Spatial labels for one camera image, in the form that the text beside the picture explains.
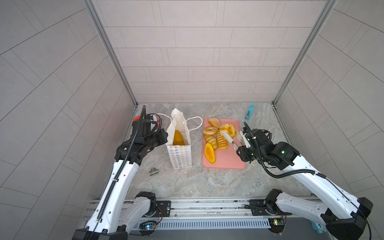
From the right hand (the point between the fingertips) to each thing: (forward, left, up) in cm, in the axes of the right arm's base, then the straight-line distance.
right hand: (238, 152), depth 72 cm
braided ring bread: (+23, +11, -12) cm, 28 cm away
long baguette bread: (+16, +31, -9) cm, 36 cm away
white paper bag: (0, +29, -1) cm, 29 cm away
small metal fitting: (-1, +45, -14) cm, 47 cm away
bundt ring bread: (+13, +2, +2) cm, 13 cm away
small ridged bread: (+16, +11, -12) cm, 23 cm away
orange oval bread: (+7, +13, -13) cm, 20 cm away
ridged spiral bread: (+13, +4, -13) cm, 19 cm away
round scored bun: (+29, +7, -11) cm, 32 cm away
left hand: (+9, +32, +8) cm, 34 cm away
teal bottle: (+33, -17, -10) cm, 39 cm away
